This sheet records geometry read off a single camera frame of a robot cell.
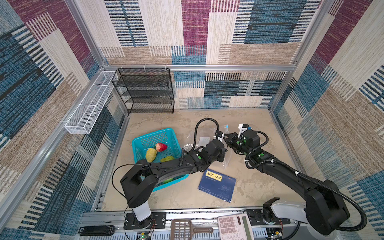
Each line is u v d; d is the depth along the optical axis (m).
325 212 0.41
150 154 0.91
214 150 0.62
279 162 0.56
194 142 0.69
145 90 1.11
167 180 0.79
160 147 0.95
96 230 0.66
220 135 0.71
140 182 0.44
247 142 0.64
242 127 0.77
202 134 0.94
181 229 0.72
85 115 0.93
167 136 0.99
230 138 0.73
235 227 0.70
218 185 0.84
